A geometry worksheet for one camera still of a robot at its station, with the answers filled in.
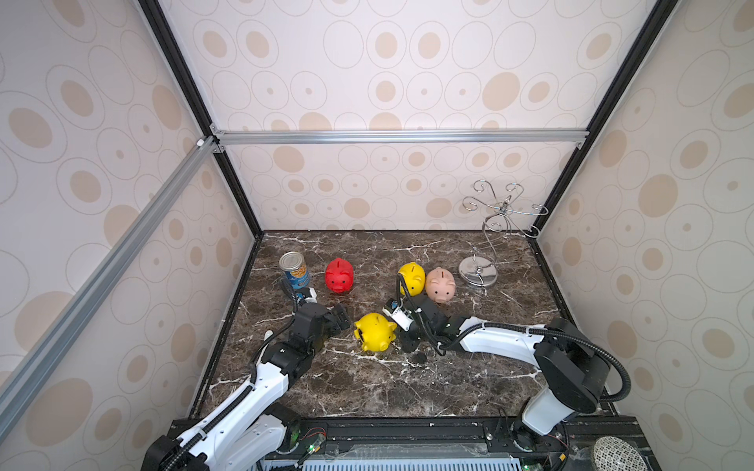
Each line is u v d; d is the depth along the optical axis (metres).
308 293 0.74
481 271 1.06
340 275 0.95
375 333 0.83
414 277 0.95
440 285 0.93
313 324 0.59
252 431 0.57
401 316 0.77
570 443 0.72
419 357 0.87
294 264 0.97
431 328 0.67
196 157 0.81
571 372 0.44
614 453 0.70
